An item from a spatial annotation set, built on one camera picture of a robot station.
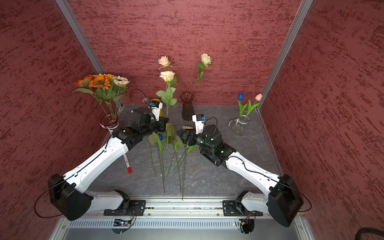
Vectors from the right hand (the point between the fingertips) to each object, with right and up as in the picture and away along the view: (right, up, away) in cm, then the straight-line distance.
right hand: (180, 134), depth 72 cm
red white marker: (-32, -23, +15) cm, 42 cm away
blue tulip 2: (-16, -9, +24) cm, 30 cm away
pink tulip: (+45, +21, +14) cm, 51 cm away
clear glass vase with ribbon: (+37, +5, +22) cm, 43 cm away
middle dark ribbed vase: (+2, +14, +34) cm, 37 cm away
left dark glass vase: (-46, +6, +17) cm, 49 cm away
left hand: (-8, +7, +5) cm, 11 cm away
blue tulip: (+35, +21, +15) cm, 43 cm away
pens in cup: (-27, +21, +28) cm, 44 cm away
